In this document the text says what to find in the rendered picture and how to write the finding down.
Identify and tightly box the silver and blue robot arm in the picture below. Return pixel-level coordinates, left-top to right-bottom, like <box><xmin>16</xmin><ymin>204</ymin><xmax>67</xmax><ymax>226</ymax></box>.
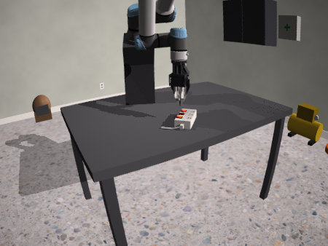
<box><xmin>125</xmin><ymin>0</ymin><xmax>188</xmax><ymax>61</ymax></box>

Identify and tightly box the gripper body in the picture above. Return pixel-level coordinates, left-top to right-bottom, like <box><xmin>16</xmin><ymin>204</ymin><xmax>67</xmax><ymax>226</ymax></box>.
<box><xmin>169</xmin><ymin>60</ymin><xmax>188</xmax><ymax>87</ymax></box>

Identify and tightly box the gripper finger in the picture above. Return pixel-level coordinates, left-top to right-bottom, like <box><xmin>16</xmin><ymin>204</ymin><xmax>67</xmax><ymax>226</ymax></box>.
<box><xmin>171</xmin><ymin>86</ymin><xmax>180</xmax><ymax>106</ymax></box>
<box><xmin>180</xmin><ymin>79</ymin><xmax>190</xmax><ymax>106</ymax></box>

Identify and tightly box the white power strip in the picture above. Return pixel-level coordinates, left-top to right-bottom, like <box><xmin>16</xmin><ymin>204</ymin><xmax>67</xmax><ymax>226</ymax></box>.
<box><xmin>169</xmin><ymin>108</ymin><xmax>196</xmax><ymax>130</ymax></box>

